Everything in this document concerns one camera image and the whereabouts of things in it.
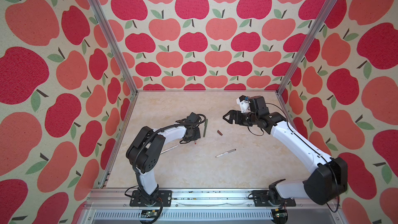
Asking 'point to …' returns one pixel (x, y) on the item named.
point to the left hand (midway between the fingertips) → (198, 139)
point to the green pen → (205, 127)
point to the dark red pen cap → (218, 131)
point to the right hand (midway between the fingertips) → (230, 120)
